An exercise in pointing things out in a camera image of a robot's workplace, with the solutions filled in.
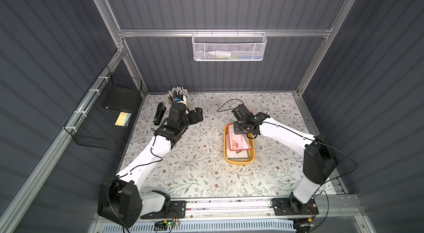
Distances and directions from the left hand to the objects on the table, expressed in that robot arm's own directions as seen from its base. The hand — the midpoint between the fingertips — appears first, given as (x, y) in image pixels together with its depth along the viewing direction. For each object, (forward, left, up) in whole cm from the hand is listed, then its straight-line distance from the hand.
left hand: (196, 111), depth 81 cm
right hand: (-3, -22, -12) cm, 25 cm away
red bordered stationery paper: (-10, -21, -13) cm, 27 cm away
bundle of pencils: (+20, +15, -6) cm, 26 cm away
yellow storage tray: (-15, -29, -18) cm, 37 cm away
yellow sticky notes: (-6, +33, +2) cm, 34 cm away
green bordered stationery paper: (-13, -22, -21) cm, 33 cm away
